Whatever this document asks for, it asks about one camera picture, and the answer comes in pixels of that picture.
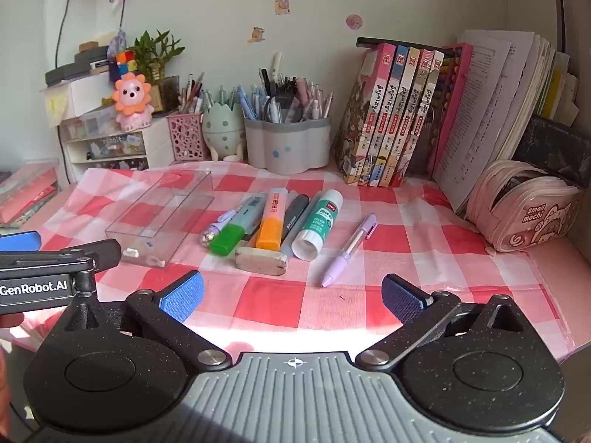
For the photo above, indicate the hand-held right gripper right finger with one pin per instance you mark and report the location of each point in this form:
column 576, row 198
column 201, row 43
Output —
column 404, row 297

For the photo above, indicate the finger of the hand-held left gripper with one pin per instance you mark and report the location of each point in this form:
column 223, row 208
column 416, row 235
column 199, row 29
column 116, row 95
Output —
column 18, row 241
column 99, row 253

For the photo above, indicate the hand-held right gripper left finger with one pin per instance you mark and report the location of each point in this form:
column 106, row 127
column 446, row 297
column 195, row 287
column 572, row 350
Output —
column 182, row 297

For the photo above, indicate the clear plastic pencil box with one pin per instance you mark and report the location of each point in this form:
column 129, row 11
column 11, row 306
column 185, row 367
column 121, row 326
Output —
column 157, row 212

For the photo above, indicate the green highlighter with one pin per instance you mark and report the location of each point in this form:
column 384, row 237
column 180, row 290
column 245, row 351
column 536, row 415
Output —
column 227, row 240

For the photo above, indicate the purple mechanical pencil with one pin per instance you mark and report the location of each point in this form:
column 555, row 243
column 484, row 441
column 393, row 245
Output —
column 341, row 258

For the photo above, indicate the purple cartoon ball-top pen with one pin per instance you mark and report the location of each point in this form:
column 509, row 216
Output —
column 221, row 221

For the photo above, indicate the green white glue stick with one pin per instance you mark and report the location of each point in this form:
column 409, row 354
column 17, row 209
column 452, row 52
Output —
column 318, row 224

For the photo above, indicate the orange highlighter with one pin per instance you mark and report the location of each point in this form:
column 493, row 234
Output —
column 270, row 226

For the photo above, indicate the grey marker pen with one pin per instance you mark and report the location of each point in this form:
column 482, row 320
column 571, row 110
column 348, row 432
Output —
column 295, row 212

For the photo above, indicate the pink flat box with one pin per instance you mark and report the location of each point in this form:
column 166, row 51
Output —
column 27, row 194

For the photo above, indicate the red white checkered tablecloth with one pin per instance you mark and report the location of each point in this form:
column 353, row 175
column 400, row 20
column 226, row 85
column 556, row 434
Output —
column 415, row 249

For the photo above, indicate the white eraser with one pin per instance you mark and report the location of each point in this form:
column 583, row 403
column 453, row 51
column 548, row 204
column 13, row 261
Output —
column 261, row 262

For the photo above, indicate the white drawer organizer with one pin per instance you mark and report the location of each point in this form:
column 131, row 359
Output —
column 157, row 145

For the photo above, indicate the clear plastic storage box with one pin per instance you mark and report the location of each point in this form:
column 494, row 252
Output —
column 87, row 122

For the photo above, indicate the yellow paper note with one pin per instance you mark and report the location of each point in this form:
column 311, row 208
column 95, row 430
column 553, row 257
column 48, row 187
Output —
column 57, row 106

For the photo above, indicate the pink lattice pen holder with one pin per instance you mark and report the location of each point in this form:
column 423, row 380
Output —
column 187, row 138

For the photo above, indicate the pink zipper pencil pouch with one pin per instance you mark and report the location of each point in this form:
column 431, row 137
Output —
column 526, row 212

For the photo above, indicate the pink lion toy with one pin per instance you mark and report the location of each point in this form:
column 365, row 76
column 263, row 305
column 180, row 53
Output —
column 133, row 101

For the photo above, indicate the white cardboard box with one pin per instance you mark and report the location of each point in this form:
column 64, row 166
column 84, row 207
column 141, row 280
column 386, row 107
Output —
column 87, row 94

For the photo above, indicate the glass plant vase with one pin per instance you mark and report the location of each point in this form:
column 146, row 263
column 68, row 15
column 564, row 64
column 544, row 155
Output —
column 166, row 94

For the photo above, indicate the black flat box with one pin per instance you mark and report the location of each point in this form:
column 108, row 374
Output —
column 62, row 74

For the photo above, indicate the green egg-shaped pen holder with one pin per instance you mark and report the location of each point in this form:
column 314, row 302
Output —
column 224, row 129

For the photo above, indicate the grey white flower-shaped pen holder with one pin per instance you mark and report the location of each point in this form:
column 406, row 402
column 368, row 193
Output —
column 286, row 147

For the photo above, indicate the bunch of slim gel pens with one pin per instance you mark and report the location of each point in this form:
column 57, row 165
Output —
column 191, row 94

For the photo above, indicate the cat cover comic book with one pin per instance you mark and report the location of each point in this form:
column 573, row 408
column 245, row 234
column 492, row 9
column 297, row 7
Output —
column 358, row 115

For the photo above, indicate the colourful puzzle cube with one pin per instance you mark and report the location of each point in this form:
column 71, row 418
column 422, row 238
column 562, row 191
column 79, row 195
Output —
column 127, row 62

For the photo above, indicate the bunch of grey-green pens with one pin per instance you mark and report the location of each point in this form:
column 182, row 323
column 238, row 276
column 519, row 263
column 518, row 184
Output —
column 221, row 97

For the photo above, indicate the green bamboo plant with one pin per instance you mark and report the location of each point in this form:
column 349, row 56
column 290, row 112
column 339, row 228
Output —
column 157, row 53

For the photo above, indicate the purple hanging charm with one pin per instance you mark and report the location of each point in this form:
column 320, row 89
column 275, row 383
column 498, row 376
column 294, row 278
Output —
column 117, row 44

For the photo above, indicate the beige flat box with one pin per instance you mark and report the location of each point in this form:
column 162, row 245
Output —
column 99, row 41

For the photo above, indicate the dark storage box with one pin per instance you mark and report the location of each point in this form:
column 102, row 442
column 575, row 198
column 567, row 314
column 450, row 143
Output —
column 554, row 147

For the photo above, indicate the stack of paper books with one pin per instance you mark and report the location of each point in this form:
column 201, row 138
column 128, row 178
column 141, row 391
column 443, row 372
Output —
column 489, row 101

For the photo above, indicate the bunch of pastel pens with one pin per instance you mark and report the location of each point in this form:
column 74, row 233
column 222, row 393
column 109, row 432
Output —
column 318, row 101

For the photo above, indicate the black-rimmed magnifying glass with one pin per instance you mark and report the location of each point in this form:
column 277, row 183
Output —
column 288, row 108

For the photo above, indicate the brown bear wall sticker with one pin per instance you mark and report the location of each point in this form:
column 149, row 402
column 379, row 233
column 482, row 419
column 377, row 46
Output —
column 256, row 34

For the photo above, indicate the pink round wall sticker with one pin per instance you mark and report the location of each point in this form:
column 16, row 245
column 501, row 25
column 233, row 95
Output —
column 354, row 21

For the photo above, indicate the yellow purple wall sticker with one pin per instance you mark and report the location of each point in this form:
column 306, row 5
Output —
column 281, row 4

